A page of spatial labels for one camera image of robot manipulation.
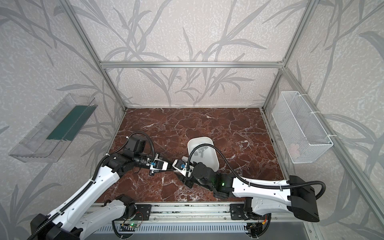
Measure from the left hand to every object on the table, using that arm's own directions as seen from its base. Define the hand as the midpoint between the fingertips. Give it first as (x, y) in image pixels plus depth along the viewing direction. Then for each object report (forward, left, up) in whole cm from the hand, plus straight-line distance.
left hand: (174, 159), depth 69 cm
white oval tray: (+16, -13, -23) cm, 31 cm away
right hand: (-1, -2, -2) cm, 3 cm away
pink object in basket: (+7, -59, -1) cm, 60 cm away
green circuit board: (-24, +19, -21) cm, 37 cm away
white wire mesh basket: (+5, -55, +14) cm, 57 cm away
